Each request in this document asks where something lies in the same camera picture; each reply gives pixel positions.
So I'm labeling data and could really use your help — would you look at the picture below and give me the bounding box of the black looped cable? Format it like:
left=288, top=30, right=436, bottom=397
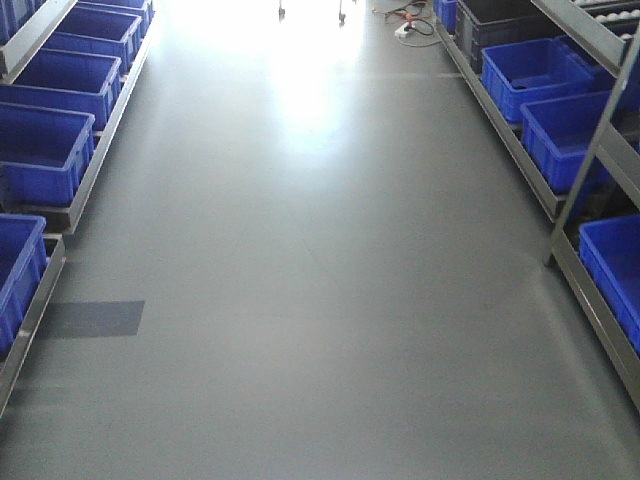
left=399, top=17, right=444, bottom=50

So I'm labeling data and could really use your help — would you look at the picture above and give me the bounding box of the low steel rack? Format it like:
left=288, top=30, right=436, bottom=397
left=0, top=0, right=156, bottom=419

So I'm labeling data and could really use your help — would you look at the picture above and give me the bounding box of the orange cable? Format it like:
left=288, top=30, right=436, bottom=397
left=372, top=0, right=426, bottom=22

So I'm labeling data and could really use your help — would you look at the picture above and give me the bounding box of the row of blue bins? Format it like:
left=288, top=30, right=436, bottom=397
left=0, top=0, right=155, bottom=357

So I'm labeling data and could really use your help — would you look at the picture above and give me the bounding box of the dark navy plastic bin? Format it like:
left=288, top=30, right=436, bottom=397
left=454, top=0, right=569, bottom=75

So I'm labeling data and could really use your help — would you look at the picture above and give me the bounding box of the blue plastic bin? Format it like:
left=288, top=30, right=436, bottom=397
left=519, top=91, right=629, bottom=195
left=578, top=214, right=640, bottom=354
left=554, top=33, right=640, bottom=114
left=482, top=38, right=597, bottom=125
left=433, top=0, right=459, bottom=35

